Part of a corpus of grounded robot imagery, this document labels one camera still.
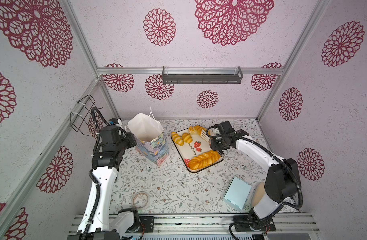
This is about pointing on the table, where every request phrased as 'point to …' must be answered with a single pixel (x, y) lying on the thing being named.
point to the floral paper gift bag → (149, 135)
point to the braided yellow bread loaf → (204, 160)
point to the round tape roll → (140, 200)
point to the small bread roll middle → (187, 137)
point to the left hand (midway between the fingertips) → (132, 137)
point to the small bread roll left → (177, 139)
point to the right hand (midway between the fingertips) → (213, 143)
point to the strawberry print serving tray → (198, 146)
